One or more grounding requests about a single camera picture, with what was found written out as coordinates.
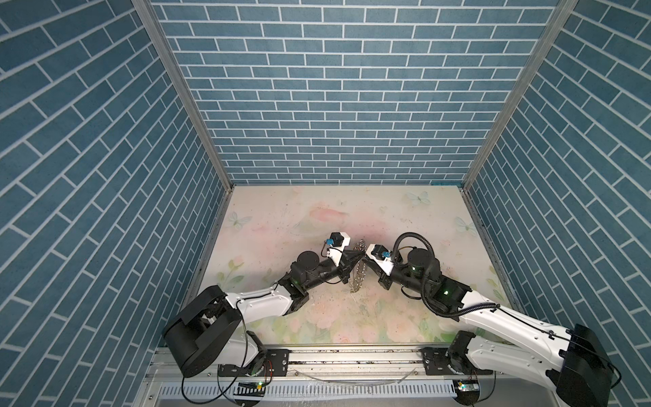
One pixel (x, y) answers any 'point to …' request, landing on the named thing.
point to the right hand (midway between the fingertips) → (363, 255)
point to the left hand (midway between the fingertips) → (363, 255)
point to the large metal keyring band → (360, 268)
